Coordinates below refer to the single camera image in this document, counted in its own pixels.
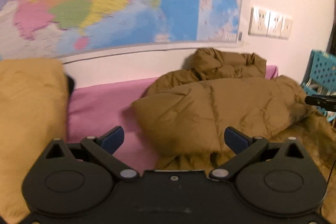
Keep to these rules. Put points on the teal plastic basket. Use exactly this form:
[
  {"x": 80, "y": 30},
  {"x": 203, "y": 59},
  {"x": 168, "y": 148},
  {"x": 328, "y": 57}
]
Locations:
[{"x": 321, "y": 78}]

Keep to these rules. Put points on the pink bed sheet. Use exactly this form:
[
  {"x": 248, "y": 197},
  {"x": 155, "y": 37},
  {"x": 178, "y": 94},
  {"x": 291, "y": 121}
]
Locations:
[{"x": 96, "y": 109}]

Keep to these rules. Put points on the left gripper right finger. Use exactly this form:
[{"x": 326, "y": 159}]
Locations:
[{"x": 246, "y": 150}]

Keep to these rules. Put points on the brown puffer jacket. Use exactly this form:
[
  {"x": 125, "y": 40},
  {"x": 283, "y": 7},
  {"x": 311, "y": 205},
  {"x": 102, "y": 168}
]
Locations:
[{"x": 184, "y": 114}]

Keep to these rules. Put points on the white wall socket panel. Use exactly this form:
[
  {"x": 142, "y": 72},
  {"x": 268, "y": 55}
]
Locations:
[{"x": 269, "y": 23}]

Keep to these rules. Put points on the mustard yellow puffer jacket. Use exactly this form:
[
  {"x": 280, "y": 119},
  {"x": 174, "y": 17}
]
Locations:
[{"x": 34, "y": 101}]

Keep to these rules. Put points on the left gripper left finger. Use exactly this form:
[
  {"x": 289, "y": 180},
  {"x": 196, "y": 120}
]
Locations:
[{"x": 100, "y": 150}]

